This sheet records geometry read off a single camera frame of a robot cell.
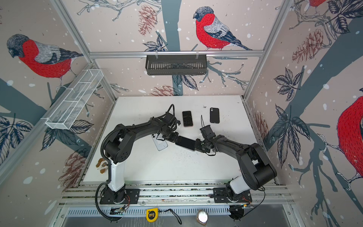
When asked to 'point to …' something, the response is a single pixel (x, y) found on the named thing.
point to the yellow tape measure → (151, 214)
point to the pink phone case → (187, 118)
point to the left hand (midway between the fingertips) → (177, 140)
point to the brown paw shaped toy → (102, 165)
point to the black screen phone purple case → (187, 143)
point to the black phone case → (214, 115)
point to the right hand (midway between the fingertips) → (193, 149)
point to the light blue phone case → (185, 142)
